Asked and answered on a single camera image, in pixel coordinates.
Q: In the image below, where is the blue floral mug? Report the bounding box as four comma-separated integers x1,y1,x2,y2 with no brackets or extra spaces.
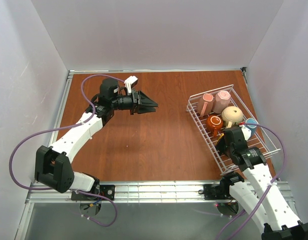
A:
244,117,258,136

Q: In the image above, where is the orange black patterned mug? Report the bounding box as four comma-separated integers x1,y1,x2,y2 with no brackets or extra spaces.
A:
206,115,223,137

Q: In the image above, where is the beige round mug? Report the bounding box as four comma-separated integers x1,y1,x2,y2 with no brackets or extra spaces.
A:
221,106,243,129

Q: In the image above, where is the pink floral textured mug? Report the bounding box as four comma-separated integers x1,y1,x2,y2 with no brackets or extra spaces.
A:
197,93,214,117

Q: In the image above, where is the pale pink faceted mug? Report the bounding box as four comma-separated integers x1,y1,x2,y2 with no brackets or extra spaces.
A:
213,90,231,114

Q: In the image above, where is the yellow enamel mug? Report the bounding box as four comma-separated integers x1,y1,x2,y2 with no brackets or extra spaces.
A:
216,133,224,145

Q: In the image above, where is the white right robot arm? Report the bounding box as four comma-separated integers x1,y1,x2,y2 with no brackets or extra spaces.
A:
216,125,308,240

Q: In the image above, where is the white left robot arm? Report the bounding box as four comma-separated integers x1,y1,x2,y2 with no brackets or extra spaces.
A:
35,76,158,193

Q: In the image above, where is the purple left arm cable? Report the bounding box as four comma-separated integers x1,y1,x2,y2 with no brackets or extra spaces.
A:
9,74,126,227

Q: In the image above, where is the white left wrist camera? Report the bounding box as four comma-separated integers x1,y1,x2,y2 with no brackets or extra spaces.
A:
124,75,138,95

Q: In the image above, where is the white wire dish rack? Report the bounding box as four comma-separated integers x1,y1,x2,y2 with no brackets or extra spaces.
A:
186,85,279,175

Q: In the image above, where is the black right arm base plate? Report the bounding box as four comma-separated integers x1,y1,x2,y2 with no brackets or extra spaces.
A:
198,184,234,200

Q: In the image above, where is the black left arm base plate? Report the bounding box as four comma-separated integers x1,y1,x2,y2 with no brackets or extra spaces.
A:
71,184,116,201

